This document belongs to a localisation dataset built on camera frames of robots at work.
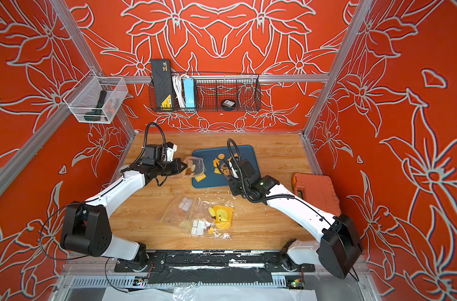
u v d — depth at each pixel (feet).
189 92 2.95
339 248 1.26
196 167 3.17
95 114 2.61
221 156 3.50
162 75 2.81
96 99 2.98
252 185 1.95
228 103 3.14
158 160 2.32
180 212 2.84
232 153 3.50
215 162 3.37
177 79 2.86
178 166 2.49
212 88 3.11
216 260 2.44
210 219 2.74
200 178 3.18
